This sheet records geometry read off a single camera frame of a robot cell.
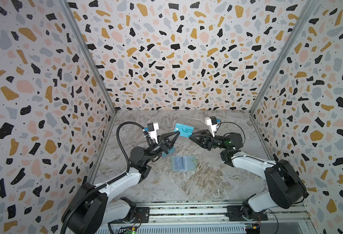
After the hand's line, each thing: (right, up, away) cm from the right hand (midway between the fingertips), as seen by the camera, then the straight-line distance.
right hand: (191, 138), depth 65 cm
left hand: (-4, +2, -2) cm, 5 cm away
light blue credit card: (-11, -12, +32) cm, 36 cm away
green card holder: (-3, -18, +27) cm, 33 cm away
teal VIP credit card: (-3, +3, +1) cm, 4 cm away
